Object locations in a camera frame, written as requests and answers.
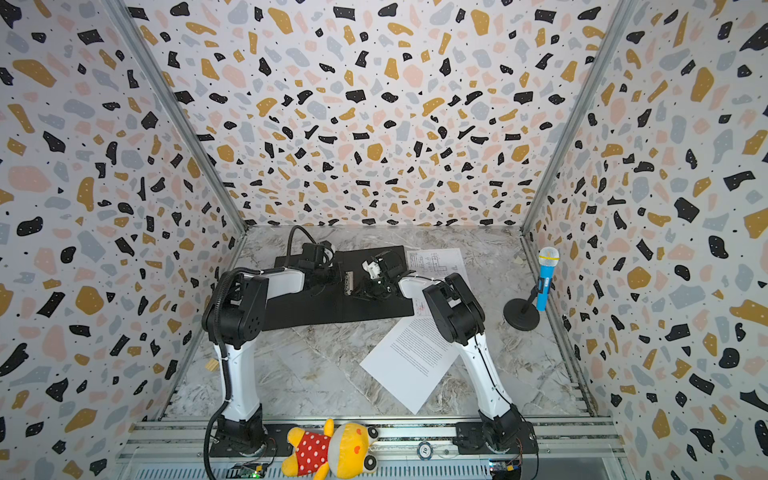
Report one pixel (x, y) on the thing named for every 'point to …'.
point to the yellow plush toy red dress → (343, 450)
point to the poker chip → (424, 451)
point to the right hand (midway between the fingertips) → (346, 289)
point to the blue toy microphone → (548, 258)
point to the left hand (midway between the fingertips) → (348, 268)
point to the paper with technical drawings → (435, 264)
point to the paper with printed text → (412, 361)
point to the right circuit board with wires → (505, 469)
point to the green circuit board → (251, 470)
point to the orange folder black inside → (331, 304)
